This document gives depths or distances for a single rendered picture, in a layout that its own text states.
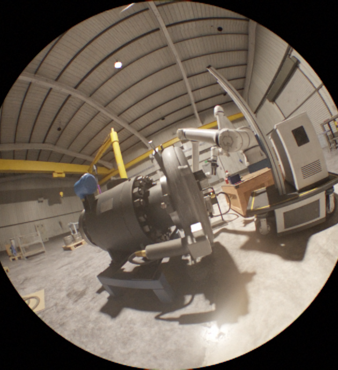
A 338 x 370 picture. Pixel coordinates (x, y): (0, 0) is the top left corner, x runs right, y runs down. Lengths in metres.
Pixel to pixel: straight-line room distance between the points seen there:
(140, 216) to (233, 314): 0.75
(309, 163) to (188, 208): 0.94
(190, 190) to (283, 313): 0.77
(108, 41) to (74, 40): 1.75
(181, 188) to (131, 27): 7.86
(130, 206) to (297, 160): 1.17
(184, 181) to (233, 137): 0.43
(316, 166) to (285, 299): 0.85
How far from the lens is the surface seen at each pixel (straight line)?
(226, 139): 0.78
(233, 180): 1.78
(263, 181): 1.80
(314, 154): 1.08
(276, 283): 0.82
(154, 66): 8.87
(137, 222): 0.68
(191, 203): 0.48
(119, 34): 7.89
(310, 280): 0.84
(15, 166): 11.98
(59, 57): 8.14
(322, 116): 8.91
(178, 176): 0.50
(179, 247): 0.50
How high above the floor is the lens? 0.67
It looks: 5 degrees up
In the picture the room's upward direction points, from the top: 20 degrees counter-clockwise
